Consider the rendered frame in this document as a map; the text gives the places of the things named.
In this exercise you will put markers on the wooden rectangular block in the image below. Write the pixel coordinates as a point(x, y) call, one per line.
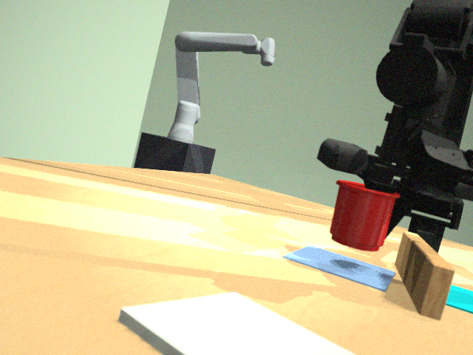
point(426, 275)

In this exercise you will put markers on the red cup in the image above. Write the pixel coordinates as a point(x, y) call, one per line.
point(361, 216)

